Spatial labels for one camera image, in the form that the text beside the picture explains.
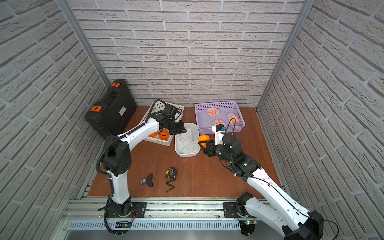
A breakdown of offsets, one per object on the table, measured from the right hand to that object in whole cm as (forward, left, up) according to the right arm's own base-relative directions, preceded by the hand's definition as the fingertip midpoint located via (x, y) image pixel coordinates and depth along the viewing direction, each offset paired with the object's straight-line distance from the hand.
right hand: (205, 142), depth 72 cm
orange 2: (+38, -11, -18) cm, 43 cm away
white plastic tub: (+11, +10, -19) cm, 24 cm away
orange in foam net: (+35, -24, -21) cm, 47 cm away
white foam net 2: (+8, +5, -18) cm, 20 cm away
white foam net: (+9, +12, -14) cm, 21 cm away
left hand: (+16, +7, -9) cm, 20 cm away
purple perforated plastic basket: (+38, -22, -21) cm, 48 cm away
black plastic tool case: (+25, +56, -5) cm, 61 cm away
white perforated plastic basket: (+48, +33, -20) cm, 62 cm away
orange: (+7, +21, -1) cm, 22 cm away
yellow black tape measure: (-7, +19, -21) cm, 29 cm away
